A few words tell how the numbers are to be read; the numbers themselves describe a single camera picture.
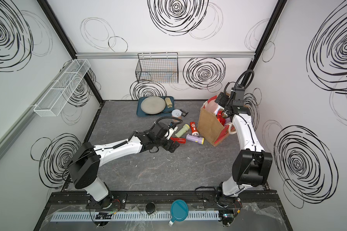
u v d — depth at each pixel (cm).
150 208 63
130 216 64
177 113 105
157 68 124
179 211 65
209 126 92
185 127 99
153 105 116
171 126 74
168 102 115
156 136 65
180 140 94
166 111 115
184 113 111
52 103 72
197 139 94
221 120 102
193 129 99
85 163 45
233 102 63
